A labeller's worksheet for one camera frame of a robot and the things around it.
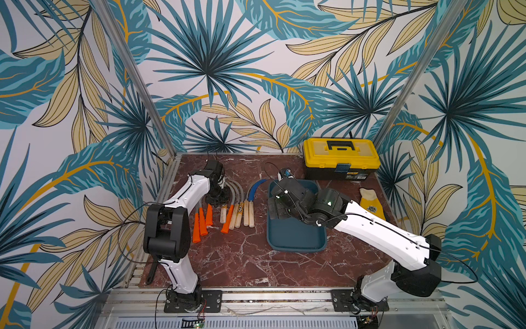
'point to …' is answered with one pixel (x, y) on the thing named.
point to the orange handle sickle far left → (196, 236)
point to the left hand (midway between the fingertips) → (226, 203)
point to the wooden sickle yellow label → (223, 214)
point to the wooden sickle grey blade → (246, 210)
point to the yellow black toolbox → (340, 159)
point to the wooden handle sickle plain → (235, 210)
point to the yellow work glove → (369, 201)
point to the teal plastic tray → (294, 234)
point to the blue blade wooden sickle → (251, 213)
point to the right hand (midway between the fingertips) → (280, 201)
